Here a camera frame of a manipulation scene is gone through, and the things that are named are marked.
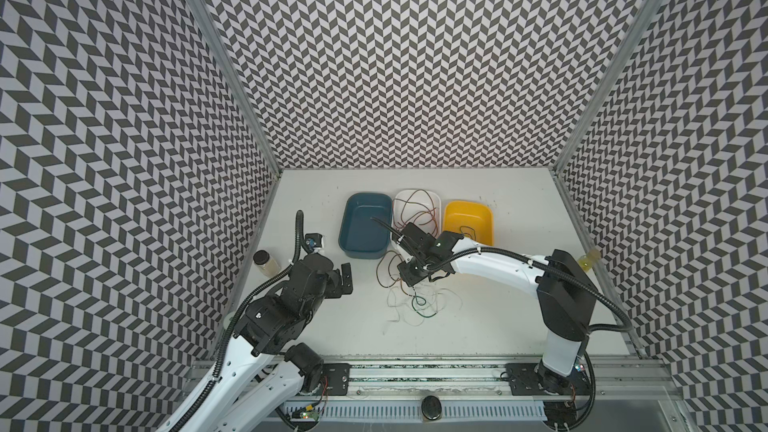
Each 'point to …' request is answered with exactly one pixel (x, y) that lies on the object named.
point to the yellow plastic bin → (473, 220)
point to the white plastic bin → (419, 207)
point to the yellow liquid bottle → (586, 261)
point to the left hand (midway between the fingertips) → (335, 267)
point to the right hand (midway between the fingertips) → (406, 270)
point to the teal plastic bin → (360, 236)
